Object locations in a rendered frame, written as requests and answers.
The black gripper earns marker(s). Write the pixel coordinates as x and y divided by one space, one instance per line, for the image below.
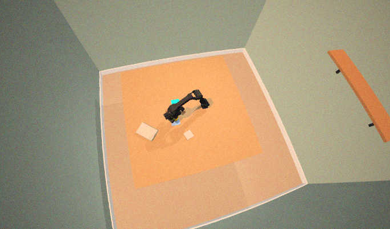
176 116

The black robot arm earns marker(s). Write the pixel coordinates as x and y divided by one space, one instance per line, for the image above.
174 108

